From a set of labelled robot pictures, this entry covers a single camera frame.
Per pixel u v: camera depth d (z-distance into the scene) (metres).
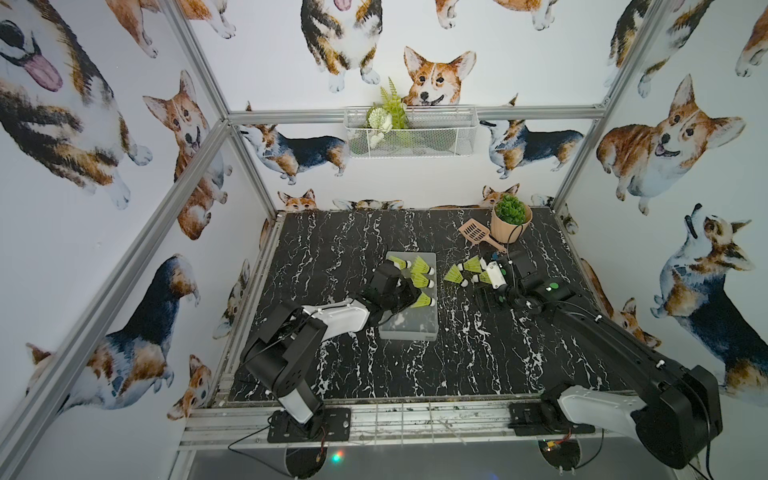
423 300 0.90
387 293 0.71
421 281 0.97
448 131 0.92
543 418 0.72
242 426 0.75
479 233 1.14
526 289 0.61
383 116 0.82
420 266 1.00
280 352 0.46
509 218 1.02
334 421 0.73
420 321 0.91
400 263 1.03
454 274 0.98
